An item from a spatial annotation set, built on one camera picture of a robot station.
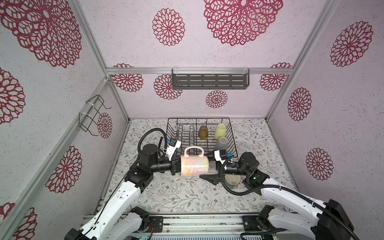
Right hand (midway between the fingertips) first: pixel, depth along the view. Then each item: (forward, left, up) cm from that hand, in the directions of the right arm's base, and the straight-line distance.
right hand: (201, 164), depth 63 cm
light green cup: (+36, -13, -19) cm, 42 cm away
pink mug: (-3, +3, +4) cm, 6 cm away
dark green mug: (+4, -18, -26) cm, 32 cm away
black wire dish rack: (+40, -9, -28) cm, 50 cm away
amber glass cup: (+37, -2, -22) cm, 43 cm away
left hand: (+2, +5, -3) cm, 6 cm away
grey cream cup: (+24, -13, -18) cm, 33 cm away
